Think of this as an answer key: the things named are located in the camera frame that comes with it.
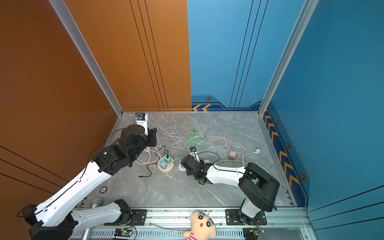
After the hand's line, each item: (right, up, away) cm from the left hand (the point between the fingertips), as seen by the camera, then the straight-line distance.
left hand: (154, 128), depth 69 cm
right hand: (+15, -22, +19) cm, 33 cm away
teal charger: (0, -21, +16) cm, 26 cm away
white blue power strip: (+11, -24, +18) cm, 32 cm away
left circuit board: (-14, -50, +2) cm, 52 cm away
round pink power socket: (-2, -25, +19) cm, 31 cm away
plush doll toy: (+22, -43, -4) cm, 49 cm away
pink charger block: (+42, -18, +25) cm, 52 cm away
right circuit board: (+46, -50, +1) cm, 68 cm away
